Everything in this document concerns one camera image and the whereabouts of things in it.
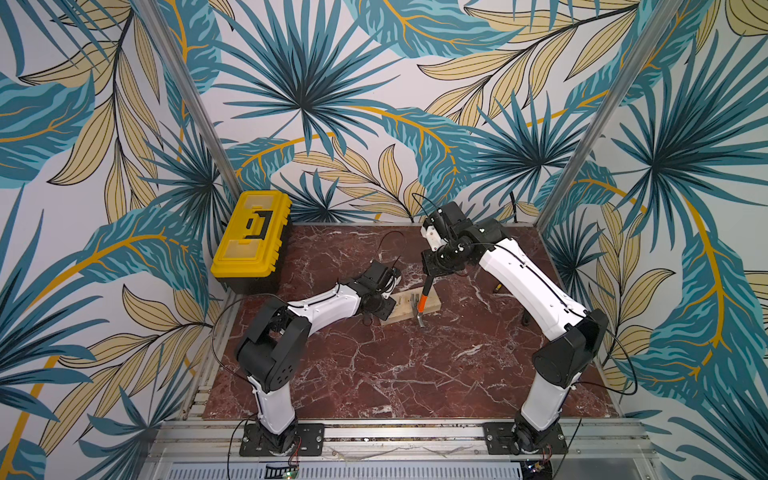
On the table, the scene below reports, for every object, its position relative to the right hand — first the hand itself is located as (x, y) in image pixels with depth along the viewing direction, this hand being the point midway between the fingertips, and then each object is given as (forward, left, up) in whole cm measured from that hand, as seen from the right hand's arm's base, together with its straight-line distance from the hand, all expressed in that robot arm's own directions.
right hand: (427, 267), depth 80 cm
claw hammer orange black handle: (-4, +1, -11) cm, 12 cm away
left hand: (-2, +11, -18) cm, 21 cm away
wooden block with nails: (-1, +5, -20) cm, 21 cm away
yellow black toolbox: (+9, +51, -5) cm, 52 cm away
